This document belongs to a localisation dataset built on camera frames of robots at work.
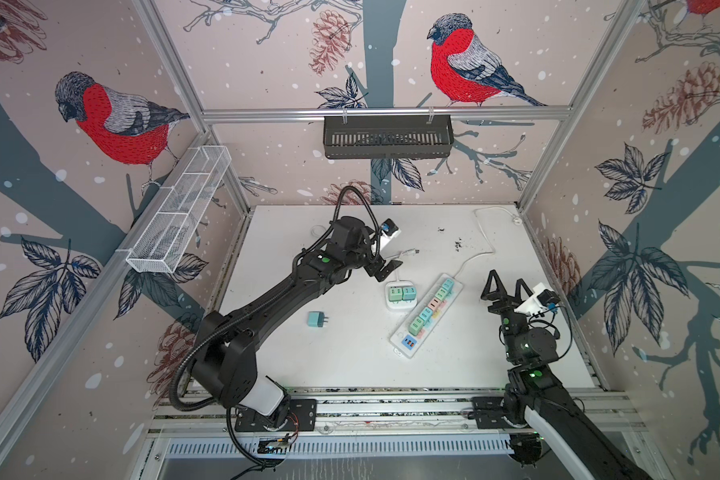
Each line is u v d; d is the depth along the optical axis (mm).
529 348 581
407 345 831
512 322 673
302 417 731
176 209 783
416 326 815
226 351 419
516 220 1141
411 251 1037
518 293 771
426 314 836
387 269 716
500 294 673
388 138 1045
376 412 757
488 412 728
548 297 623
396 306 907
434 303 858
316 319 883
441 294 878
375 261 673
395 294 880
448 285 899
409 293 880
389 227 673
